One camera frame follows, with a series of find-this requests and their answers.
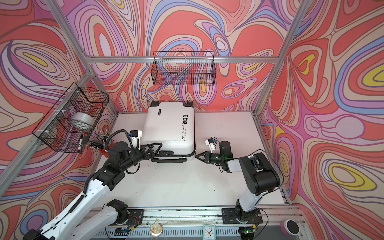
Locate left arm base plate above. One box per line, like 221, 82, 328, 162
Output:
114, 209, 144, 227

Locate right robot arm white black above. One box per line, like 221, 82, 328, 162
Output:
196, 151, 281, 222

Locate left black wire basket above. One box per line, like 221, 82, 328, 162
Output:
32, 83, 109, 154

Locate black wire basket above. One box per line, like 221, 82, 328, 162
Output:
151, 51, 217, 87
32, 83, 109, 154

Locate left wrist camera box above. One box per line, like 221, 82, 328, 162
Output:
129, 130, 143, 150

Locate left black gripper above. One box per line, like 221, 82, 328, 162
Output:
118, 143, 162, 173

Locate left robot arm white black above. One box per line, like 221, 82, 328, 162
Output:
23, 142, 162, 240

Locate small teal clock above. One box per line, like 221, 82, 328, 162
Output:
203, 225, 217, 240

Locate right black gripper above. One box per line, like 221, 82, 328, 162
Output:
195, 151, 224, 164

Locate back black wire basket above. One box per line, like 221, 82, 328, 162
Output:
151, 51, 217, 87

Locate silver duct tape roll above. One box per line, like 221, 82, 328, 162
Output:
72, 113, 95, 131

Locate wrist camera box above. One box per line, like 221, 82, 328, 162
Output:
205, 137, 218, 153
129, 130, 143, 150

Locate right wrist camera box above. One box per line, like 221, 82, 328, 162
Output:
205, 137, 218, 153

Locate round clear badge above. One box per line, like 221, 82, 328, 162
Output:
150, 223, 163, 238

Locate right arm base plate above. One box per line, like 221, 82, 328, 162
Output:
218, 208, 263, 226

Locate black suitcase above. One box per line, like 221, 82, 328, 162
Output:
140, 101, 196, 163

